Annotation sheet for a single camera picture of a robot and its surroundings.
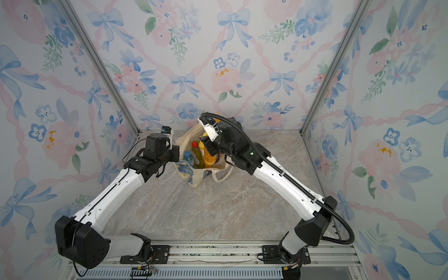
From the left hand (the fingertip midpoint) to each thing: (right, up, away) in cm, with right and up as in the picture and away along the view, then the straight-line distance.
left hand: (177, 146), depth 81 cm
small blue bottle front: (+4, -5, +9) cm, 11 cm away
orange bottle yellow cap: (+15, -6, -6) cm, 17 cm away
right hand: (+16, +6, -14) cm, 22 cm away
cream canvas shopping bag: (+8, -14, -1) cm, 16 cm away
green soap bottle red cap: (+8, -2, +10) cm, 13 cm away
